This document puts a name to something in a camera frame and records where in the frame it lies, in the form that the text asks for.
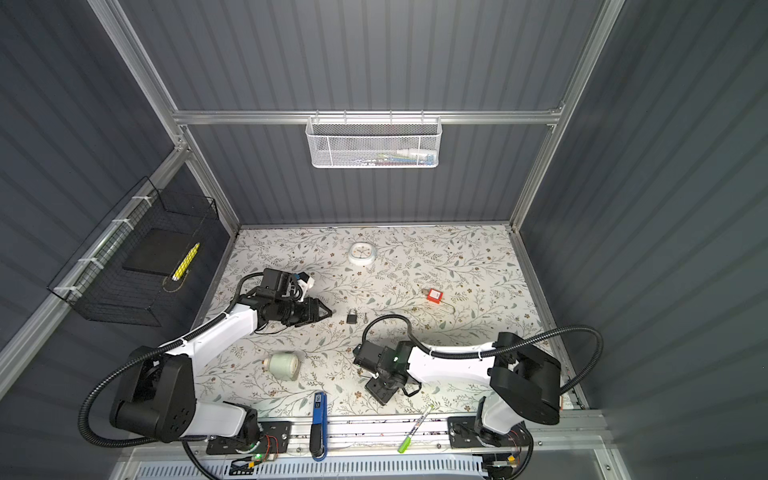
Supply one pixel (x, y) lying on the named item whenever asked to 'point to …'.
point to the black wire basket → (94, 282)
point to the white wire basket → (373, 142)
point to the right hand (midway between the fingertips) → (382, 388)
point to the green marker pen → (408, 440)
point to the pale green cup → (282, 365)
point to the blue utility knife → (318, 434)
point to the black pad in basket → (159, 252)
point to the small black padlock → (352, 317)
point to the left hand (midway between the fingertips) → (325, 314)
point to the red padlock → (433, 295)
